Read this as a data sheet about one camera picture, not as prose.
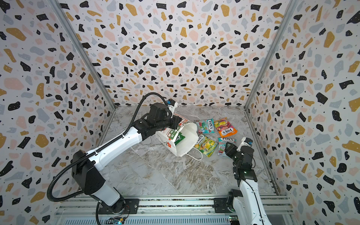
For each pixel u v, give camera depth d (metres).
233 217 0.72
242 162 0.62
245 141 0.74
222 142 0.97
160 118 0.61
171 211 0.73
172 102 0.69
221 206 0.73
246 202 0.49
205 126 1.06
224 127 1.05
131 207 0.73
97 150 0.45
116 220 0.70
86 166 0.41
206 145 0.96
